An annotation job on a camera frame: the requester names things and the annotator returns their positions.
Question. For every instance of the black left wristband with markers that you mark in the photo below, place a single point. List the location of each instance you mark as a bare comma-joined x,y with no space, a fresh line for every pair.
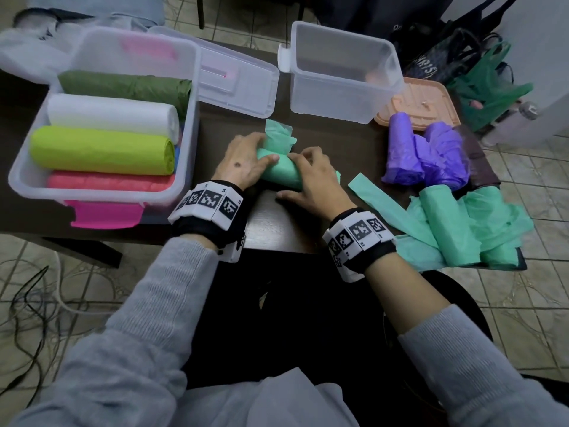
195,228

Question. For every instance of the green plastic bag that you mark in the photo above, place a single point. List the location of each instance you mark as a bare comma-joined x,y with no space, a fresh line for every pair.
489,88

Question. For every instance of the black smartphone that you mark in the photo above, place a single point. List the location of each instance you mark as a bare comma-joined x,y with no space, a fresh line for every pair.
264,301

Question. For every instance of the black chair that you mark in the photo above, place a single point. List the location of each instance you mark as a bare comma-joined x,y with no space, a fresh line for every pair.
201,11

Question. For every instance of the person's left forearm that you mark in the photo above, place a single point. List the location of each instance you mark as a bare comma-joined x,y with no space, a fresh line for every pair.
120,342

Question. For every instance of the black round stool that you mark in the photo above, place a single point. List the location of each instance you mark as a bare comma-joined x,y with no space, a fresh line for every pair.
466,302

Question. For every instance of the dark patterned bag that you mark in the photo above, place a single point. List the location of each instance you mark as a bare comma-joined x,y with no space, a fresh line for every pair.
444,57

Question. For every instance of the yellow-green bag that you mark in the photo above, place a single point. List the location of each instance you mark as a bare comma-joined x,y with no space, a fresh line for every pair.
102,151

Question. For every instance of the person's black trousers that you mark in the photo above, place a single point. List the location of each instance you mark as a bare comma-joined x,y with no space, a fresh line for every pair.
302,324

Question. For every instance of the person's right forearm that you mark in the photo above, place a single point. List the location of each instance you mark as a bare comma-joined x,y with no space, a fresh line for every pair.
444,342

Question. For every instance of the small clear plastic bin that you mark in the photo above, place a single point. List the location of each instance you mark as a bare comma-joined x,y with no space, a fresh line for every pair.
338,102

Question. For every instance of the black wristband with markers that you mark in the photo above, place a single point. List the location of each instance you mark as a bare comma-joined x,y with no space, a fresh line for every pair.
195,228
373,257

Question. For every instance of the white bag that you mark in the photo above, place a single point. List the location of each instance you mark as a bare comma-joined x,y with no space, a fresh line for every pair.
111,115

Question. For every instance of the translucent zipper bag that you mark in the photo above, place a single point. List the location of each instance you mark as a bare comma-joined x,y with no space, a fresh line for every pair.
26,53

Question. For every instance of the black right wristband with markers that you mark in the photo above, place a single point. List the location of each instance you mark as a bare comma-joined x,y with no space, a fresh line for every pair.
373,257

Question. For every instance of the blue-grey floor mat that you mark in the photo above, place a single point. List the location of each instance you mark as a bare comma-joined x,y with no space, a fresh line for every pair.
98,6

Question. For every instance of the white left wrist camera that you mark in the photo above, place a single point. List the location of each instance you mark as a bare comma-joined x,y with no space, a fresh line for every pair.
233,253

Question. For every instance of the black side table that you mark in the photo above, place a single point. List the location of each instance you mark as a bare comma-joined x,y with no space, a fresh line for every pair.
547,386

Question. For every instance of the person's right hand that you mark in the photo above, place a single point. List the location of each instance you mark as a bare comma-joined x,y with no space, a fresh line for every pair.
320,191

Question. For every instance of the olive green bag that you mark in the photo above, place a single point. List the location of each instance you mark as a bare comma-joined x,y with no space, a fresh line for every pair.
124,86

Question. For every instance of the blue plastic bag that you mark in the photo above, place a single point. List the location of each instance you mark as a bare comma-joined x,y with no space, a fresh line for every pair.
176,156

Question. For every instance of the red plastic bag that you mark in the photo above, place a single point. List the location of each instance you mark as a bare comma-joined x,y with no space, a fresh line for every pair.
106,182

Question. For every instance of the person's left hand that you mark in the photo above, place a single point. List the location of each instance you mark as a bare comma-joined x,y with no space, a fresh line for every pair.
240,162

